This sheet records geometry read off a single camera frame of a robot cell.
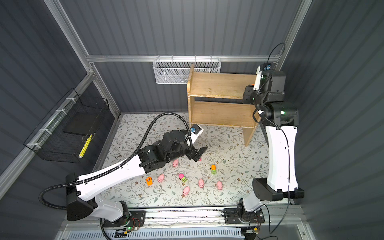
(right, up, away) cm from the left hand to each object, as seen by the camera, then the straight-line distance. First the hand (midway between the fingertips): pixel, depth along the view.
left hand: (200, 139), depth 67 cm
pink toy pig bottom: (-8, -29, +14) cm, 33 cm away
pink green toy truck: (-10, -23, +19) cm, 31 cm away
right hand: (+22, +21, -6) cm, 31 cm away
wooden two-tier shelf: (+12, +24, +30) cm, 40 cm away
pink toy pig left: (-22, -24, +18) cm, 37 cm away
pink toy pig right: (+11, -27, +15) cm, 33 cm away
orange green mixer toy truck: (+8, -20, +21) cm, 30 cm away
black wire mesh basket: (-66, +2, +5) cm, 66 cm away
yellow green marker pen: (-53, -7, -2) cm, 54 cm away
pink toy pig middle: (+1, -26, +16) cm, 30 cm away
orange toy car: (-29, -25, +17) cm, 42 cm away
